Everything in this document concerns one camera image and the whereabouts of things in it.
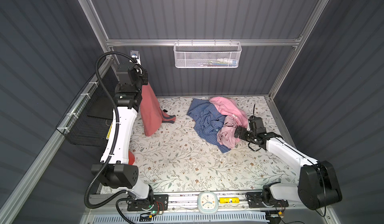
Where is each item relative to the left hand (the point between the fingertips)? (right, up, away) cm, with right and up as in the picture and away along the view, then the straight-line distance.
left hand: (135, 66), depth 68 cm
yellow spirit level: (+44, -64, +5) cm, 78 cm away
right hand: (+57, -34, +21) cm, 70 cm away
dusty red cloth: (+3, -23, +19) cm, 30 cm away
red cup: (-10, -49, +20) cm, 54 cm away
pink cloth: (+52, -24, +23) cm, 62 cm away
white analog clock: (+34, -65, +3) cm, 73 cm away
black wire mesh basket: (-25, -26, +4) cm, 36 cm away
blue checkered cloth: (+36, -27, +28) cm, 53 cm away
